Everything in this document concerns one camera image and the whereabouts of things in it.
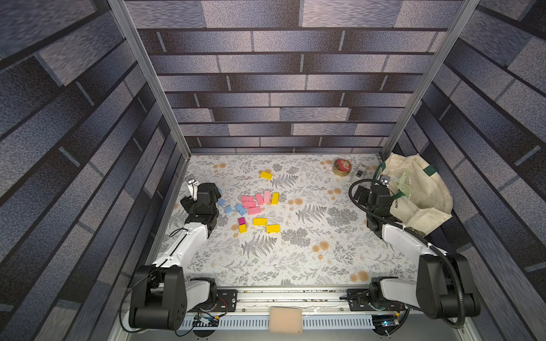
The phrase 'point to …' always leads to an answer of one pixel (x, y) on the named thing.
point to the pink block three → (260, 199)
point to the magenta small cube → (242, 221)
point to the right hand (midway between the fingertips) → (371, 189)
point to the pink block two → (249, 204)
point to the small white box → (359, 170)
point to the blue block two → (228, 209)
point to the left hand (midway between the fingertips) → (199, 188)
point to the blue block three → (241, 210)
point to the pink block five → (254, 210)
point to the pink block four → (266, 196)
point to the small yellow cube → (242, 229)
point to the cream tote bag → (420, 198)
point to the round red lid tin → (341, 167)
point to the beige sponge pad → (288, 320)
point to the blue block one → (221, 201)
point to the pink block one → (247, 199)
